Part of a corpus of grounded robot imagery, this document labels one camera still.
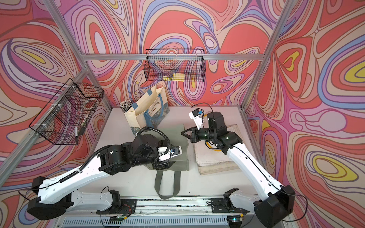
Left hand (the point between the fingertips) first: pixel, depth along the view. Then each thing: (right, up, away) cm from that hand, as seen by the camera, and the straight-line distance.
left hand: (174, 152), depth 62 cm
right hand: (+4, +6, +8) cm, 10 cm away
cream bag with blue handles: (-19, +19, +28) cm, 39 cm away
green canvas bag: (-6, -18, +22) cm, 29 cm away
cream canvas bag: (+21, -13, +24) cm, 35 cm away
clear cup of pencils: (-36, +25, +34) cm, 55 cm away
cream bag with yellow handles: (+16, -5, +28) cm, 33 cm away
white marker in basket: (-52, +8, +11) cm, 54 cm away
